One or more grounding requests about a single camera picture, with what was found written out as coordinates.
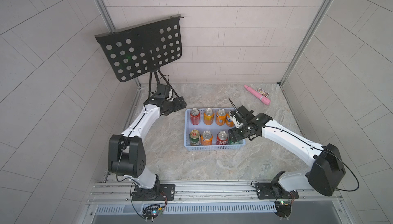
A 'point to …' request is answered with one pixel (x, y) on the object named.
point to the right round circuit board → (283, 208)
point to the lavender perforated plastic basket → (207, 129)
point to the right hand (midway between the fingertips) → (234, 135)
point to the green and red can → (195, 138)
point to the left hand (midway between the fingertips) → (183, 103)
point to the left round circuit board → (151, 211)
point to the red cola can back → (195, 115)
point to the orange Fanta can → (229, 119)
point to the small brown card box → (262, 92)
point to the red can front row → (222, 138)
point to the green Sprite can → (238, 142)
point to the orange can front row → (206, 138)
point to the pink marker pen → (262, 98)
